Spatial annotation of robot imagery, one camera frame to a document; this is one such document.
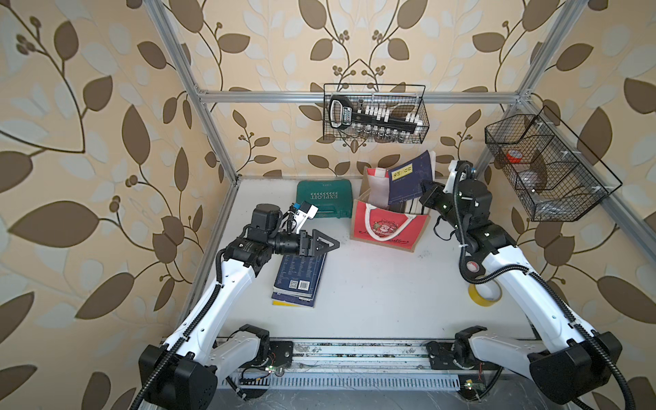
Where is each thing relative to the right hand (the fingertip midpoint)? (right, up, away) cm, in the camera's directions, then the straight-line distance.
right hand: (421, 182), depth 73 cm
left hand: (-27, -17, -7) cm, 33 cm away
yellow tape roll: (+22, -38, +10) cm, 45 cm away
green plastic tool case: (-26, -4, +35) cm, 44 cm away
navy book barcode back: (-38, -30, +11) cm, 50 cm away
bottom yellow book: (-42, -39, +9) cm, 58 cm away
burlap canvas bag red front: (-4, -14, +9) cm, 17 cm away
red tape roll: (+32, +9, +7) cm, 34 cm away
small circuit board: (+12, -57, -3) cm, 58 cm away
